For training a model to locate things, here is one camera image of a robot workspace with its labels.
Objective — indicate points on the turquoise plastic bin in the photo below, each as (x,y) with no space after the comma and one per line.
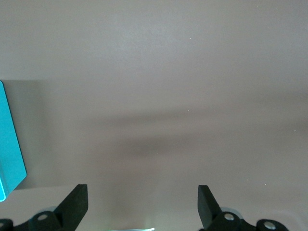
(9,134)

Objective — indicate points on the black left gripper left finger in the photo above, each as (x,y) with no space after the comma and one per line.
(72,209)

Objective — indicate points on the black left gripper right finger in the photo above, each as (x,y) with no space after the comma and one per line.
(207,207)

